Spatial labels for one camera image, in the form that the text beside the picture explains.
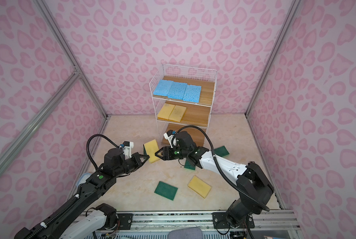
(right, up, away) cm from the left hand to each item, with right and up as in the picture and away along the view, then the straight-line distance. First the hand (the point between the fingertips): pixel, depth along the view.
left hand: (150, 154), depth 75 cm
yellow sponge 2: (0, +3, +3) cm, 4 cm away
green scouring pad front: (+8, -21, +7) cm, 23 cm away
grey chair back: (+18, -34, -8) cm, 40 cm away
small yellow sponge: (+6, +23, +11) cm, 26 cm away
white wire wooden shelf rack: (+25, +21, +10) cm, 34 cm away
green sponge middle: (+20, -9, +16) cm, 27 cm away
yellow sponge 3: (+26, -19, +7) cm, 33 cm away
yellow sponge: (+13, +22, +10) cm, 27 cm away
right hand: (+4, 0, 0) cm, 5 cm away
